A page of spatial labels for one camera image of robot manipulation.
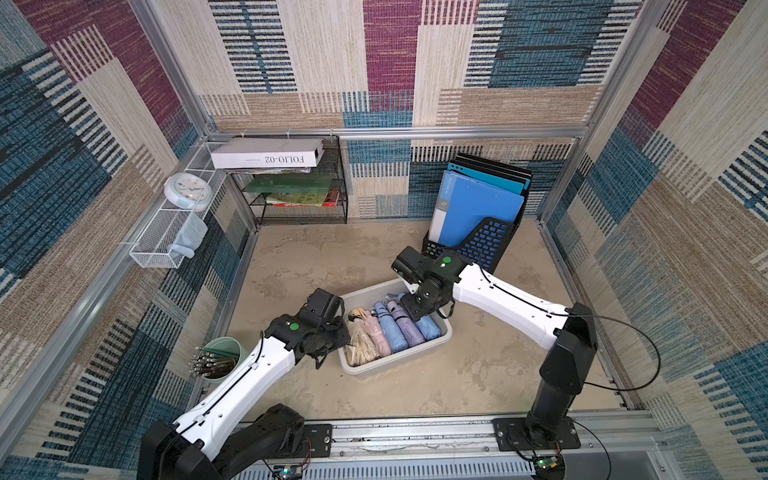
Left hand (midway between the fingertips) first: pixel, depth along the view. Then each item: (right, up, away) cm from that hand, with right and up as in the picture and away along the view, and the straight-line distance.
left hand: (346, 334), depth 80 cm
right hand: (+18, +8, 0) cm, 20 cm away
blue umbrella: (+22, +2, 0) cm, 22 cm away
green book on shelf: (-19, +42, +14) cm, 48 cm away
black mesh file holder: (+41, +23, +13) cm, 48 cm away
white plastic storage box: (+5, +8, +7) cm, 12 cm away
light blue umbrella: (+13, -1, +3) cm, 13 cm away
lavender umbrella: (+16, +3, +2) cm, 16 cm away
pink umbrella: (+7, +1, +5) cm, 9 cm away
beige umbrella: (+3, -3, -1) cm, 4 cm away
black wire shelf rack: (-11, +37, +43) cm, 58 cm away
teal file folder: (+48, +41, +8) cm, 64 cm away
